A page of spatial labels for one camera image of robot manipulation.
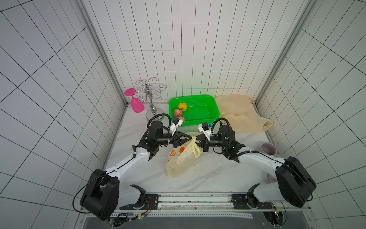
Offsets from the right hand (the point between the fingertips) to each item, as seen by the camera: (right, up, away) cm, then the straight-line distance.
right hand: (191, 136), depth 76 cm
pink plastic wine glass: (-37, +18, +21) cm, 46 cm away
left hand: (-2, -2, -2) cm, 3 cm away
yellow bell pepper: (-5, +18, +35) cm, 39 cm away
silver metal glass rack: (-26, +28, +15) cm, 41 cm away
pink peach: (-9, +13, +30) cm, 34 cm away
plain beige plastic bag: (+42, +14, +37) cm, 58 cm away
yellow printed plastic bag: (-6, -8, -10) cm, 14 cm away
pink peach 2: (-6, +9, +25) cm, 27 cm away
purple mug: (+51, -11, +14) cm, 54 cm away
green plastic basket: (+9, +16, +39) cm, 44 cm away
